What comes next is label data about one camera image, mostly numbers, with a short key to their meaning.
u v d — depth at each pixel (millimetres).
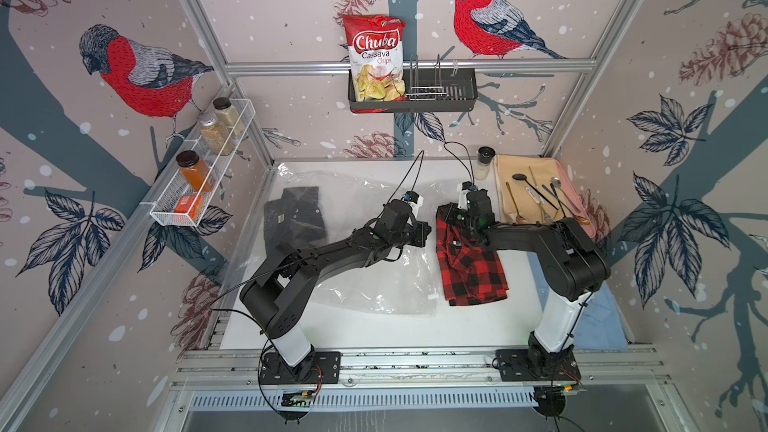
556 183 1106
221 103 797
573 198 1074
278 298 453
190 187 715
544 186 1109
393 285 856
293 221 988
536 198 1070
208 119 732
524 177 1136
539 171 1148
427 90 951
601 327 792
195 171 661
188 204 665
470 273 878
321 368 729
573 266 508
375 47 815
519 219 1010
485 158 1072
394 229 685
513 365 725
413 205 790
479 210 779
